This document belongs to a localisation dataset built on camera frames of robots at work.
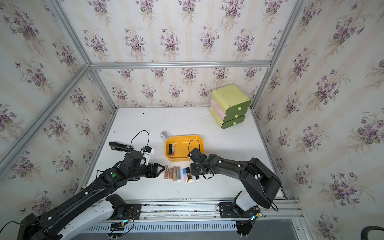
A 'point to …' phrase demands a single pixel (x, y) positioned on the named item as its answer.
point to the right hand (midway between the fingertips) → (195, 171)
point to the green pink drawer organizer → (228, 105)
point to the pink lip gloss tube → (173, 149)
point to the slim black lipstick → (197, 177)
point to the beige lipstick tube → (171, 173)
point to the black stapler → (119, 146)
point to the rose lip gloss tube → (166, 172)
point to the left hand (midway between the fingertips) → (162, 169)
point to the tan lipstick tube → (174, 173)
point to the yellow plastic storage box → (185, 142)
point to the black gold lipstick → (189, 174)
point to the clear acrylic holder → (164, 135)
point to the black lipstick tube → (170, 149)
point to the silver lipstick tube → (178, 172)
